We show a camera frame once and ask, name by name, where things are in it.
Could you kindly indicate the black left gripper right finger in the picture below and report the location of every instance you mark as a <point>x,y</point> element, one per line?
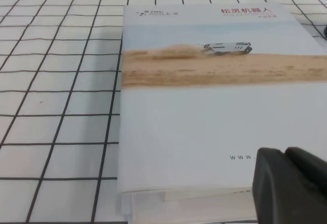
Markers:
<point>310,165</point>

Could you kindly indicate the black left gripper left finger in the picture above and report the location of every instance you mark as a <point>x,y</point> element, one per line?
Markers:
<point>282,193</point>

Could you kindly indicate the white booklet under brochure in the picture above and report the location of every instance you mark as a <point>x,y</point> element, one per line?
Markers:
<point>187,206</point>

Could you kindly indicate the white Agilex robot brochure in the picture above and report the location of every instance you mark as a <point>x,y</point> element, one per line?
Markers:
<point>205,86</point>

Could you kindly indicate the black white grid tablecloth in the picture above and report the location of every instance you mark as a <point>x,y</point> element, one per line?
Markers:
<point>60,94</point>

